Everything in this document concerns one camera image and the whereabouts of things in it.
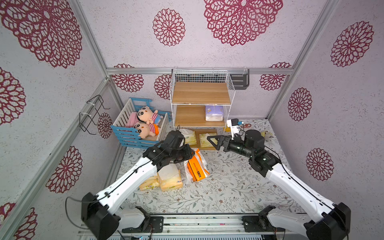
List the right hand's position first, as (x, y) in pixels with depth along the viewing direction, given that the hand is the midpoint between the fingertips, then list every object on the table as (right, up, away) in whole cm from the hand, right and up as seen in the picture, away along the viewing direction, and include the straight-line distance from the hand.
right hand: (213, 139), depth 71 cm
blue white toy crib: (-56, +8, +29) cm, 64 cm away
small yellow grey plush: (+43, +1, +34) cm, 55 cm away
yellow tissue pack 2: (-22, -22, +13) cm, 34 cm away
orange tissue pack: (-8, -13, -2) cm, 15 cm away
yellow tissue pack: (-33, -25, +13) cm, 43 cm away
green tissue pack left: (-12, +1, +30) cm, 32 cm away
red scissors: (+33, +9, +46) cm, 57 cm away
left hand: (-9, -8, +3) cm, 13 cm away
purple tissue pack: (+2, +14, +11) cm, 18 cm away
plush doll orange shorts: (-41, +5, +26) cm, 49 cm away
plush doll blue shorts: (-42, +16, +31) cm, 54 cm away
